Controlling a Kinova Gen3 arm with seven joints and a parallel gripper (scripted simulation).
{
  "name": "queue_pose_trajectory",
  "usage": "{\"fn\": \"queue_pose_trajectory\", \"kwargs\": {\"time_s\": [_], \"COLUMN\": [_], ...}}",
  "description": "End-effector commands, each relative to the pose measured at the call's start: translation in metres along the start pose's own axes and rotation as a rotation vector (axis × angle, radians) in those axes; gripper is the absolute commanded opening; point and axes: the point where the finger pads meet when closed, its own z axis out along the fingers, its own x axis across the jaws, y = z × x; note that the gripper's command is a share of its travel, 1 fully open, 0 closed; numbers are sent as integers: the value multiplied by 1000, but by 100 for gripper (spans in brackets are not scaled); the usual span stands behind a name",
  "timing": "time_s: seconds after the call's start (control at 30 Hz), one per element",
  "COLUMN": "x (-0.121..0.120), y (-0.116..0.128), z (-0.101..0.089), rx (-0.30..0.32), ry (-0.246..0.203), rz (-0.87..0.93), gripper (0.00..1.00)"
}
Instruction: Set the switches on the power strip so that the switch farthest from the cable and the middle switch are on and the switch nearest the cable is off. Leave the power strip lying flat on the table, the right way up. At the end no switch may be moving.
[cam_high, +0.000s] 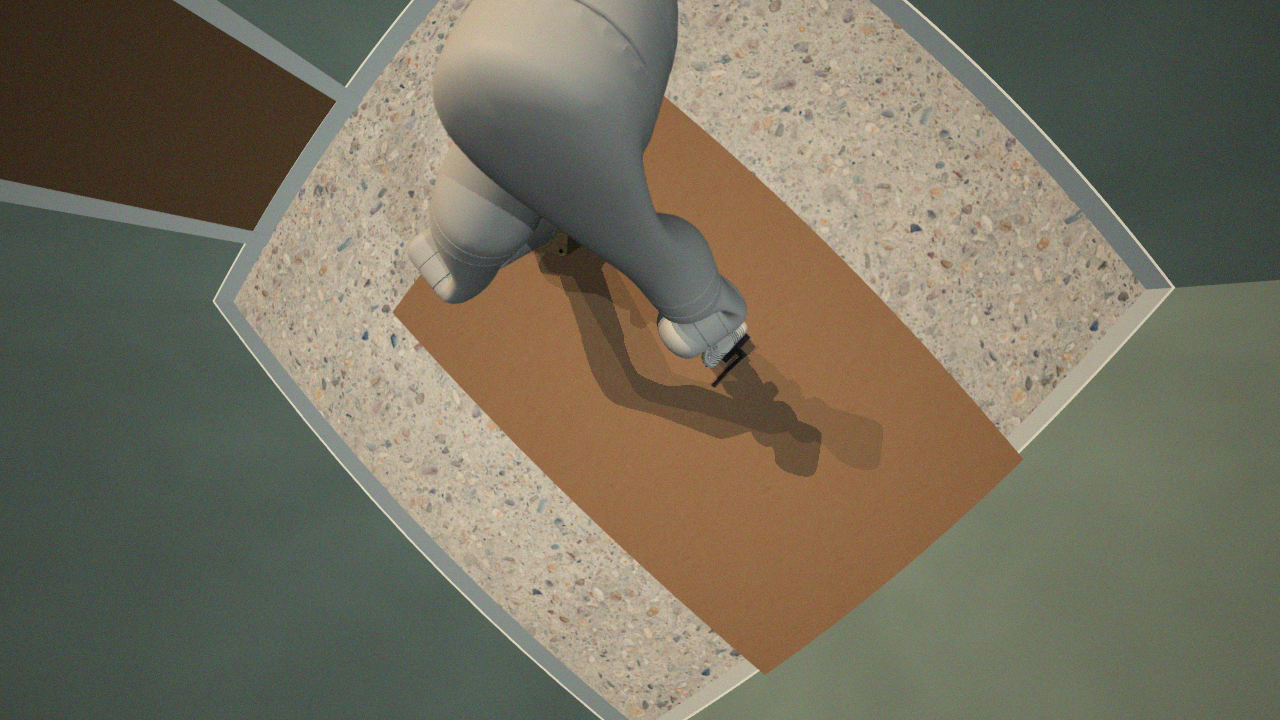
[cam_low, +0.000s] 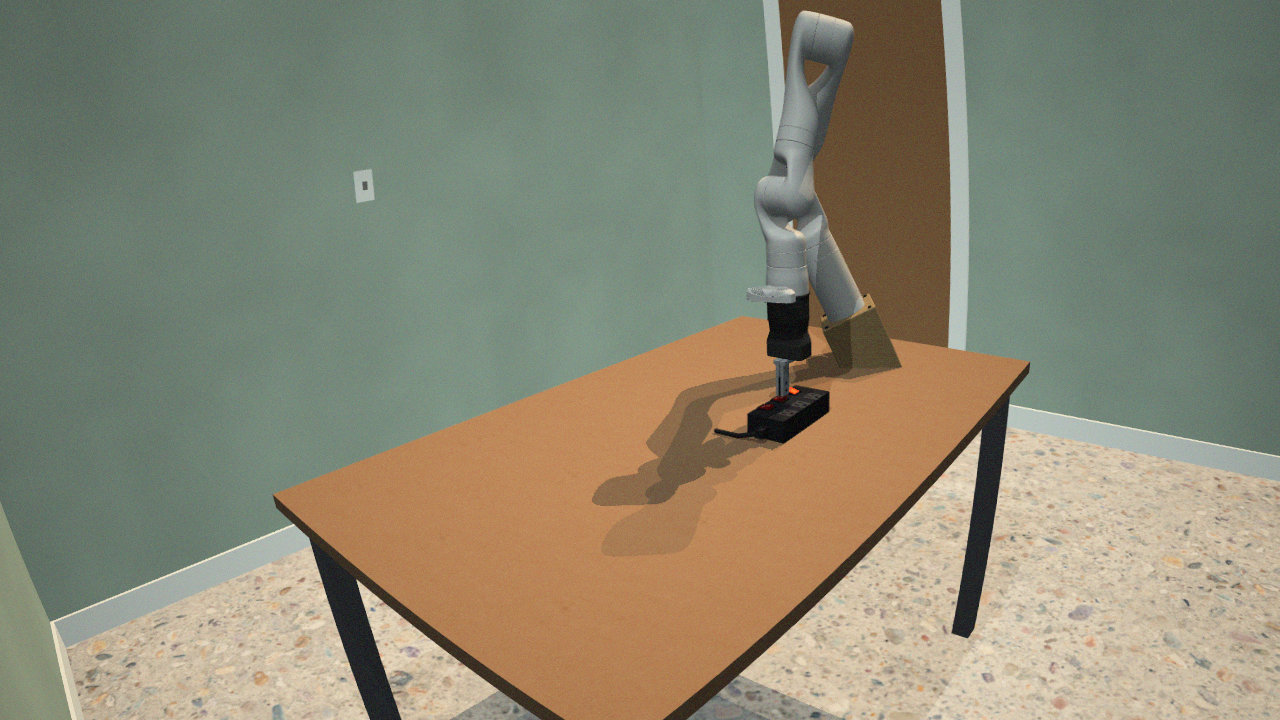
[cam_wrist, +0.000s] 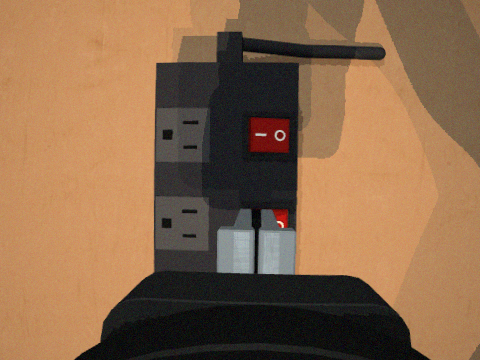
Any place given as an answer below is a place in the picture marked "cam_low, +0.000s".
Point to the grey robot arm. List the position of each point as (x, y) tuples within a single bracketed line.
[(788, 190)]

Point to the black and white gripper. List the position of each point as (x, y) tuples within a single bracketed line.
[(787, 296)]

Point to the black power strip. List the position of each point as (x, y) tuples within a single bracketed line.
[(790, 415)]

